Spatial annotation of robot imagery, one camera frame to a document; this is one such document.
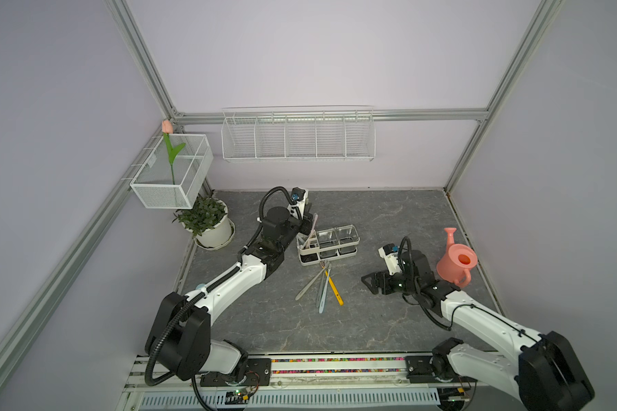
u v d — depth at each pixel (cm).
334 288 89
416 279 65
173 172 83
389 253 76
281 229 59
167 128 85
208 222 89
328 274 93
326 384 73
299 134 102
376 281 75
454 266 84
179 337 41
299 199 67
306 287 91
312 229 74
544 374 40
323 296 88
